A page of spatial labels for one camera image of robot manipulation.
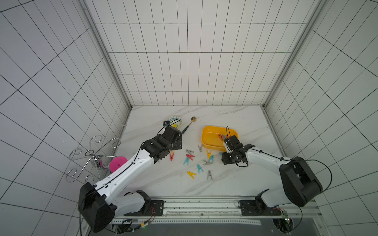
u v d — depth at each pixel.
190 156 0.92
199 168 0.86
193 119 1.10
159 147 0.53
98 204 0.37
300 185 0.43
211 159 0.90
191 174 0.84
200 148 0.95
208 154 0.92
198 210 0.73
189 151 0.93
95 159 0.61
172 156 0.92
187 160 0.90
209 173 0.84
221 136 1.00
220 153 0.92
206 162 0.89
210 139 0.99
